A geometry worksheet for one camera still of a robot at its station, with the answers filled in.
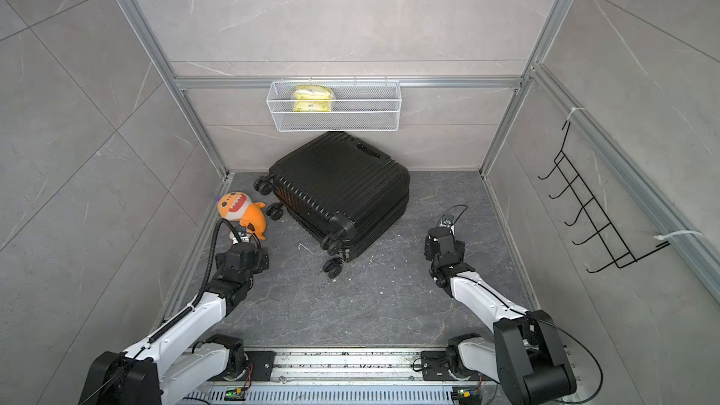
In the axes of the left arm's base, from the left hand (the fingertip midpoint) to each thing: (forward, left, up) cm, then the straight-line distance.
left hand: (246, 247), depth 86 cm
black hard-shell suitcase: (+14, -30, +12) cm, 35 cm away
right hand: (+2, -64, -1) cm, 64 cm away
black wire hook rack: (-4, -92, +23) cm, 95 cm away
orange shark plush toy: (+17, +8, -1) cm, 19 cm away
